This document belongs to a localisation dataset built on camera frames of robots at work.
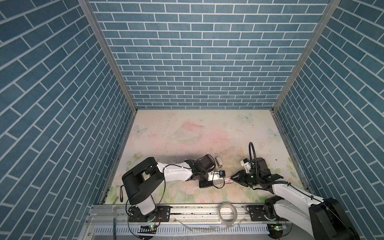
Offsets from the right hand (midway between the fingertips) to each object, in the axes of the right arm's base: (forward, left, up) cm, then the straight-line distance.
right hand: (231, 177), depth 84 cm
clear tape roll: (-22, +3, -1) cm, 22 cm away
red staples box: (-1, +2, -1) cm, 3 cm away
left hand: (-2, +11, -2) cm, 11 cm away
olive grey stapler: (+8, +7, +1) cm, 11 cm away
